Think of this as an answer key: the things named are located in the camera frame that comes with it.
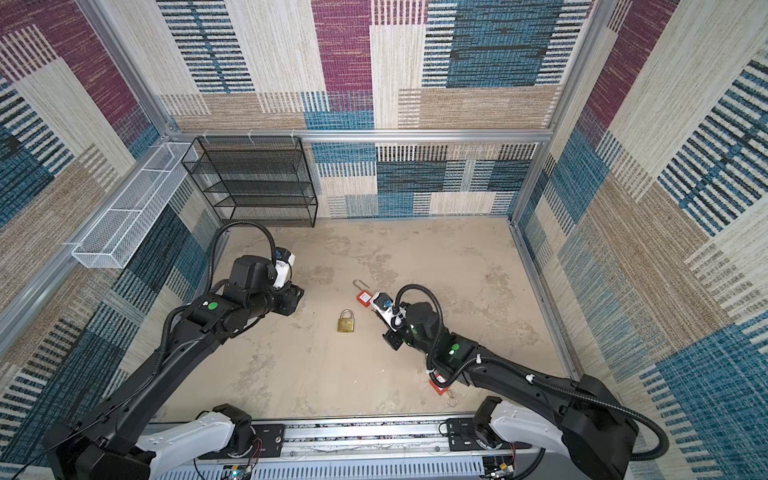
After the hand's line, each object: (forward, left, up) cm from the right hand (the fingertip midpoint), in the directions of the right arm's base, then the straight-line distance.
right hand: (381, 315), depth 79 cm
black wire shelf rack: (+53, +44, +4) cm, 69 cm away
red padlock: (-15, -15, -14) cm, 25 cm away
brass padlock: (+4, +11, -13) cm, 18 cm away
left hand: (+5, +21, +7) cm, 23 cm away
